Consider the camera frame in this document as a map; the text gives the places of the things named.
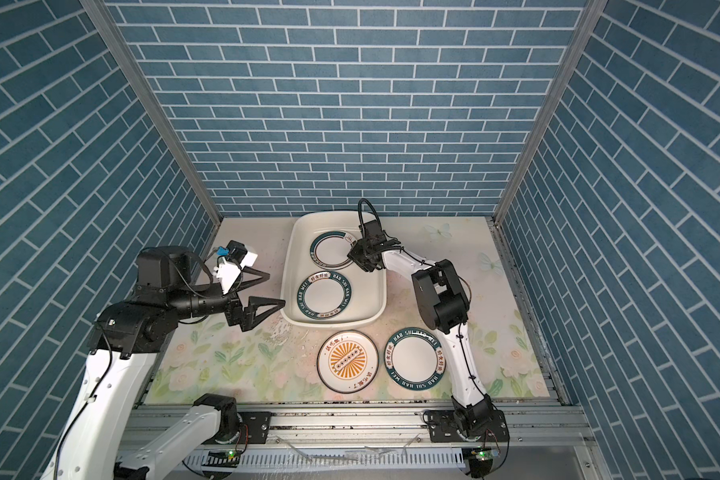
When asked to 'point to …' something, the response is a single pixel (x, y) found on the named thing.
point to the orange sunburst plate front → (348, 362)
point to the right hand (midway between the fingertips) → (346, 253)
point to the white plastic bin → (369, 289)
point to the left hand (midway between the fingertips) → (274, 289)
